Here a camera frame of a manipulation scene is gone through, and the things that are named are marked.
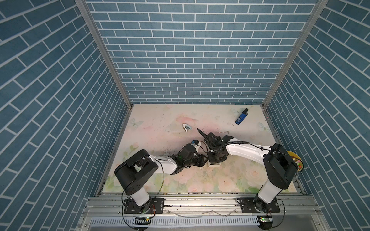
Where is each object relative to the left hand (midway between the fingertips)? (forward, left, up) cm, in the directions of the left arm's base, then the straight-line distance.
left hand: (209, 161), depth 86 cm
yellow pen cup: (-4, -47, +10) cm, 48 cm away
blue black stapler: (+37, -29, -1) cm, 47 cm away
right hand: (+1, -2, -2) cm, 3 cm away
